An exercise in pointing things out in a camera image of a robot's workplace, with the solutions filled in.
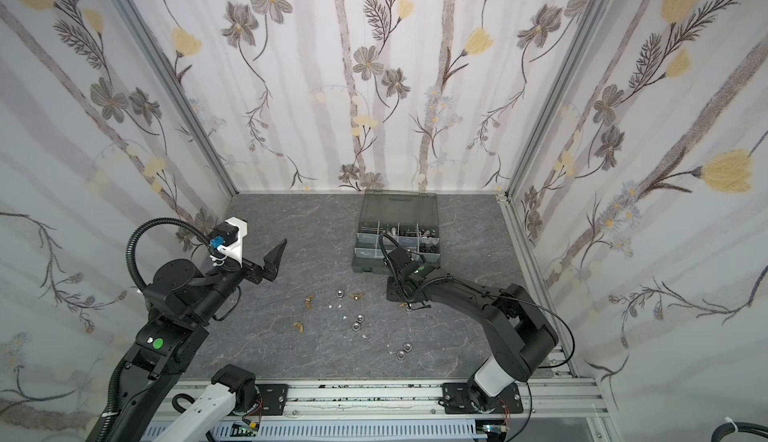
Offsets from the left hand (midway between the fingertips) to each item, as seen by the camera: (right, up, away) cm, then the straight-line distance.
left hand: (259, 224), depth 61 cm
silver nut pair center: (+18, -30, +24) cm, 43 cm away
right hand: (+27, -19, +27) cm, 42 cm away
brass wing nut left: (+1, -30, +24) cm, 39 cm away
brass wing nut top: (+17, -23, +30) cm, 42 cm away
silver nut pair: (+32, -35, +21) cm, 52 cm away
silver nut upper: (+12, -22, +31) cm, 40 cm away
